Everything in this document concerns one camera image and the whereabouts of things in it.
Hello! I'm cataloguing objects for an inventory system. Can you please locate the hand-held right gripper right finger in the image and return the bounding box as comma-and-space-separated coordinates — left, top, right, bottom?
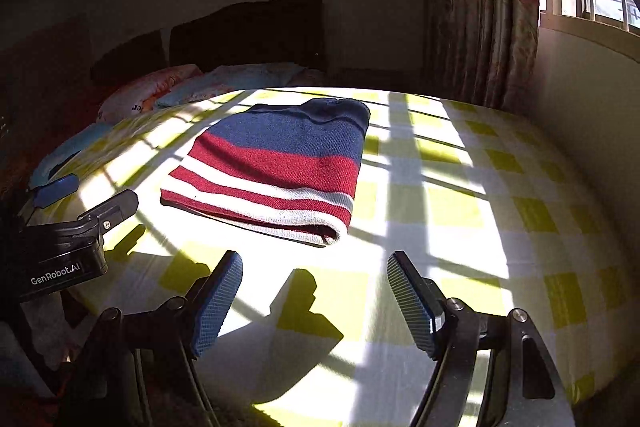
386, 250, 576, 427

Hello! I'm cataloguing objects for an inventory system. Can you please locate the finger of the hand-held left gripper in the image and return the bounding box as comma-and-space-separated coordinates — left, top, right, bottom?
30, 174, 81, 210
75, 190, 140, 233

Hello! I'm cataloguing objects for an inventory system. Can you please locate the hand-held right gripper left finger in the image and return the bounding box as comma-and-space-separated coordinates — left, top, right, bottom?
55, 249, 245, 427

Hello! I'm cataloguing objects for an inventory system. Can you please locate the red white navy striped sweater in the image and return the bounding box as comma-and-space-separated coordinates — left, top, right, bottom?
160, 97, 372, 248

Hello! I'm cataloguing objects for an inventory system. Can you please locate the yellow white checkered bed sheet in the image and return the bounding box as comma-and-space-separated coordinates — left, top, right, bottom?
30, 87, 640, 427

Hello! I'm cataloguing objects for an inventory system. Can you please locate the pink floral pillow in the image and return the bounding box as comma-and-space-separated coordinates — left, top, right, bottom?
97, 64, 203, 124

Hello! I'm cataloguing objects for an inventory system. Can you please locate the brown headboard panel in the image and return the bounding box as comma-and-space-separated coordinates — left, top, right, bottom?
0, 14, 93, 128

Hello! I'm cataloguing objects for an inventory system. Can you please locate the small dark headboard panel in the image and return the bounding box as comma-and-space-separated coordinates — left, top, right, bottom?
90, 30, 168, 85

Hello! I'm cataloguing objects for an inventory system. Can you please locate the light blue floral pillow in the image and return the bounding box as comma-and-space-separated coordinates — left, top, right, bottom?
152, 62, 306, 110

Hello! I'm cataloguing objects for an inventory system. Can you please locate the large dark headboard panel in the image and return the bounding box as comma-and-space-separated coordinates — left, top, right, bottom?
169, 0, 326, 70

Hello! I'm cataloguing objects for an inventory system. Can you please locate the beige pillow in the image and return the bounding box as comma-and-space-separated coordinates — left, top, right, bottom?
295, 67, 326, 88

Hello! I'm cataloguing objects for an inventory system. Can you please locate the floral curtain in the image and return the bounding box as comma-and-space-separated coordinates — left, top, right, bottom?
425, 0, 543, 108

